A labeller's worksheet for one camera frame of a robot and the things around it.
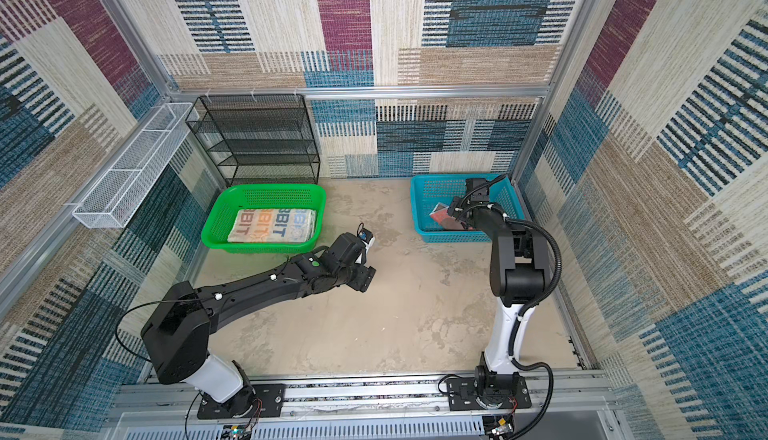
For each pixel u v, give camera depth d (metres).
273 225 1.01
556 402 0.72
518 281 0.54
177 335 0.43
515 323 0.57
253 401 0.72
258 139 1.09
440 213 1.05
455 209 0.96
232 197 1.10
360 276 0.76
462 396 0.73
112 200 0.70
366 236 0.76
